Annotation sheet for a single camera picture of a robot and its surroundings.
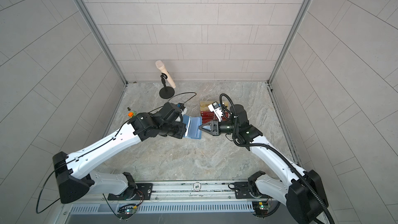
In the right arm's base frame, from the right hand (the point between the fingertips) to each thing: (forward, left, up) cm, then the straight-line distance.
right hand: (201, 131), depth 67 cm
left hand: (+2, +5, -3) cm, 6 cm away
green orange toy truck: (+24, +44, -17) cm, 53 cm away
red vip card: (+19, -4, -18) cm, 27 cm away
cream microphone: (+42, +22, +6) cm, 47 cm away
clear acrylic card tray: (+7, -11, +7) cm, 15 cm away
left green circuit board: (-25, +34, -20) cm, 46 cm away
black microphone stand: (+42, +24, -19) cm, 52 cm away
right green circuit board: (-27, -24, -23) cm, 43 cm away
